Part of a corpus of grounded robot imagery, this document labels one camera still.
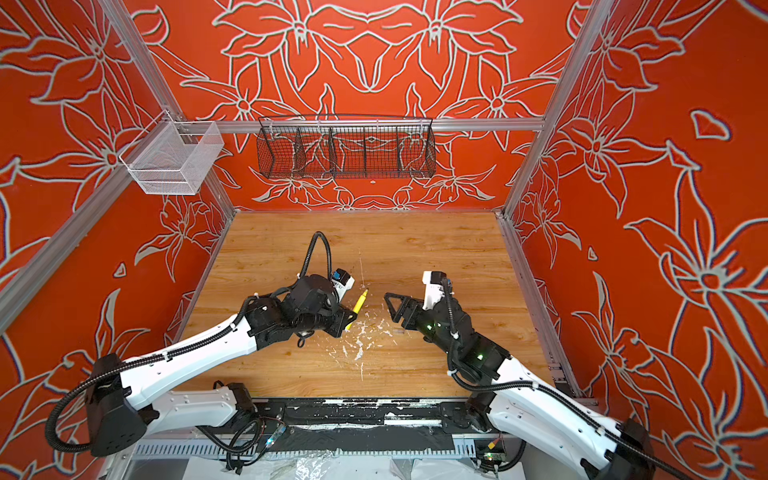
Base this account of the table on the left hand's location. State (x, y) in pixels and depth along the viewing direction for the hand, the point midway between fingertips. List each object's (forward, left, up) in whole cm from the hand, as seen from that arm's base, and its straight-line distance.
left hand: (356, 313), depth 74 cm
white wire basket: (+43, +62, +15) cm, 77 cm away
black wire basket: (+54, +8, +14) cm, 56 cm away
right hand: (+2, -8, +5) cm, 10 cm away
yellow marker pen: (+2, 0, +1) cm, 2 cm away
